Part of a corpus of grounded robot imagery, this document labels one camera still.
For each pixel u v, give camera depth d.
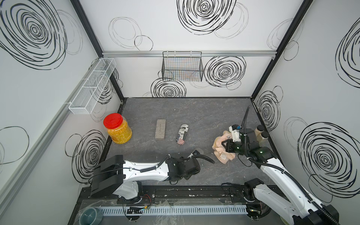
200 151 0.82
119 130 0.86
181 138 0.93
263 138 0.87
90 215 0.67
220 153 0.77
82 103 0.71
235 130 0.71
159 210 0.77
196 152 0.69
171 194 0.75
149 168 0.48
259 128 0.91
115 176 0.41
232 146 0.69
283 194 0.47
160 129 0.97
